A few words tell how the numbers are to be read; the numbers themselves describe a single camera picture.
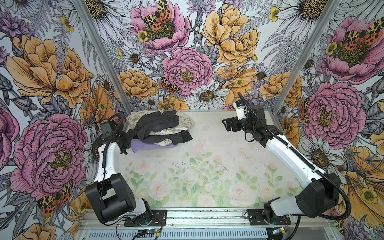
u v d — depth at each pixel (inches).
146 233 28.7
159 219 28.7
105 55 35.2
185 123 42.2
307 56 35.3
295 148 39.3
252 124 23.5
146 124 38.3
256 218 29.1
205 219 30.0
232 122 28.0
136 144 37.0
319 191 15.9
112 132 24.7
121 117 46.6
